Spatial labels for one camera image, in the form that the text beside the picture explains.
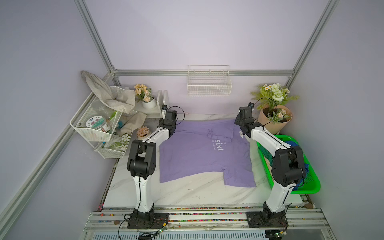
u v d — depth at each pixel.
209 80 0.95
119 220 0.75
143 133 0.96
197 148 1.02
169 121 0.80
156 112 1.04
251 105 0.81
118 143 0.84
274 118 0.92
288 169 0.50
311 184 0.81
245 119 0.73
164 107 0.87
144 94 0.96
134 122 0.91
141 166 0.54
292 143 0.92
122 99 0.82
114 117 0.75
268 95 0.90
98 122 0.66
